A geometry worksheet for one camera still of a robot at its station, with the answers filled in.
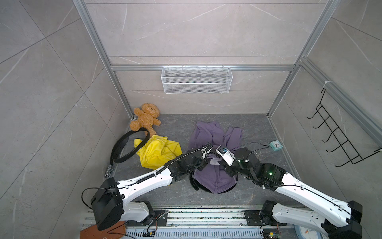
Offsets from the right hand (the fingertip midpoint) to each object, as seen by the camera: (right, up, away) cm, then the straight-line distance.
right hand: (223, 158), depth 72 cm
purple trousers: (-4, -14, +14) cm, 20 cm away
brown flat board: (-51, -34, -4) cm, 61 cm away
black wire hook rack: (+53, +7, -8) cm, 54 cm away
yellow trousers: (-36, +1, +16) cm, 39 cm away
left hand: (-8, +2, +5) cm, 10 cm away
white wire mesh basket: (-13, +48, +28) cm, 57 cm away
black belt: (-14, -15, +5) cm, 21 cm away
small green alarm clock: (+41, +3, +27) cm, 49 cm away
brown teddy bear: (-49, +22, +35) cm, 64 cm away
